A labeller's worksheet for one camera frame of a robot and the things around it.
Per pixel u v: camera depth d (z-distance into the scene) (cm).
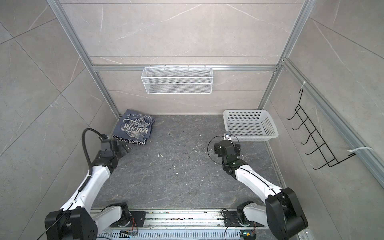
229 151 65
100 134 69
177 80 101
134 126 105
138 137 99
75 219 38
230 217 73
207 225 73
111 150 63
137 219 73
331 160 58
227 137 73
